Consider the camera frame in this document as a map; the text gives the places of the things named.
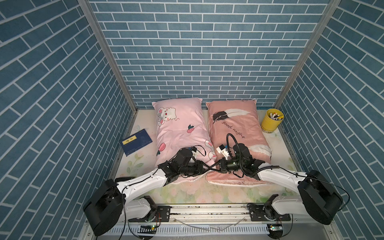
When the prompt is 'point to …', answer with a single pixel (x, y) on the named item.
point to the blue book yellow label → (135, 142)
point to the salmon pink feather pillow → (236, 121)
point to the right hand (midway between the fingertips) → (211, 169)
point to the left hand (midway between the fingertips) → (212, 172)
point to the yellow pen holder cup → (271, 120)
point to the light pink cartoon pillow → (180, 123)
